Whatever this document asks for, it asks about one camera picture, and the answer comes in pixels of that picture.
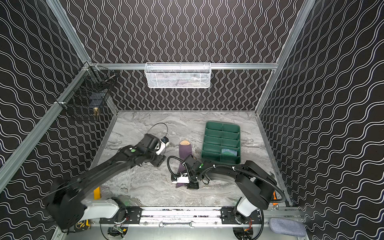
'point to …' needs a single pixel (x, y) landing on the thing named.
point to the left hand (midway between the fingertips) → (163, 155)
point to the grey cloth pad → (287, 227)
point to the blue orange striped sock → (230, 150)
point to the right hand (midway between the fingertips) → (187, 181)
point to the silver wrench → (161, 224)
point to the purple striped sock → (185, 151)
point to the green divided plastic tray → (222, 143)
